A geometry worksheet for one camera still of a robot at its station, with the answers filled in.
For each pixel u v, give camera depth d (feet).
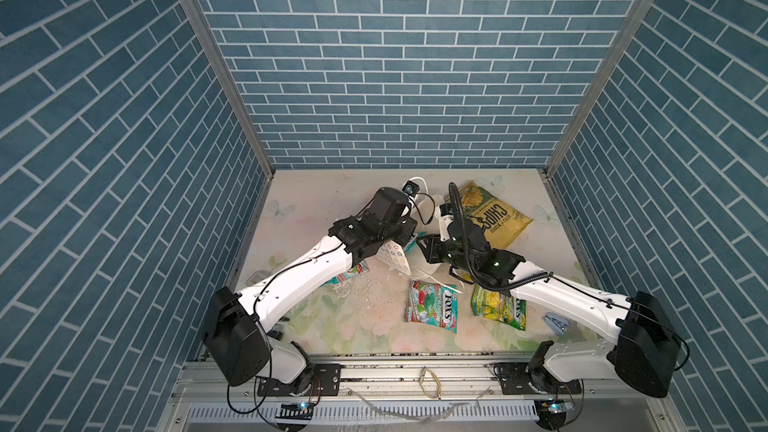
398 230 2.17
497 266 1.91
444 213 2.32
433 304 2.72
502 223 3.18
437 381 2.47
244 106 3.30
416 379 2.47
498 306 2.76
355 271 2.99
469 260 1.93
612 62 2.92
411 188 2.17
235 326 1.29
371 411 2.31
